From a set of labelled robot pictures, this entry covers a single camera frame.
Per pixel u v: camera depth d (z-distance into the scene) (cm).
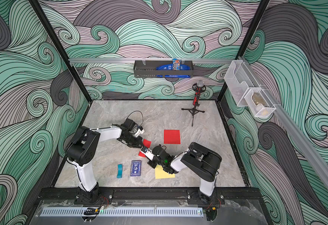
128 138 81
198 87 97
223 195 73
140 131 90
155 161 77
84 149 51
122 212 70
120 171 82
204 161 45
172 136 99
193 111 105
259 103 64
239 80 78
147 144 97
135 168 81
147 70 95
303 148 50
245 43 85
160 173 81
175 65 90
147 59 95
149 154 78
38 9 72
